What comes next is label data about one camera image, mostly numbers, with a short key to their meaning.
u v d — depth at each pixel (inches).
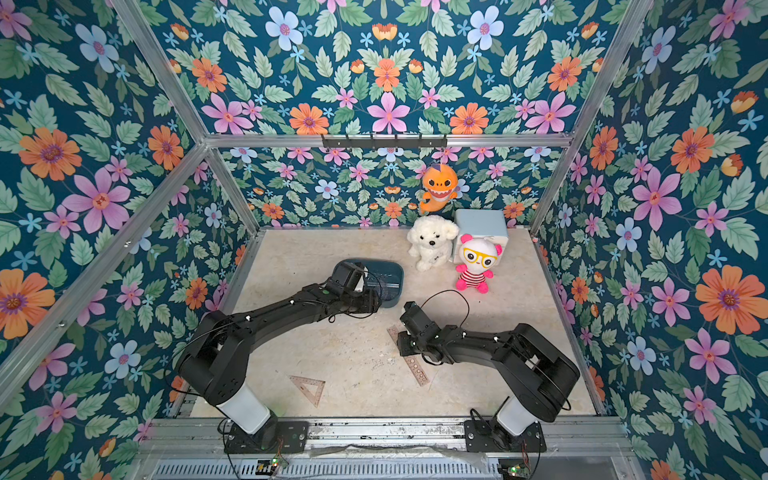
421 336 27.2
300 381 32.9
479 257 36.6
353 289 29.5
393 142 36.6
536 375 17.5
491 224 39.4
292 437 29.0
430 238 37.3
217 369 18.0
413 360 33.9
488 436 28.8
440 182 37.8
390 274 41.1
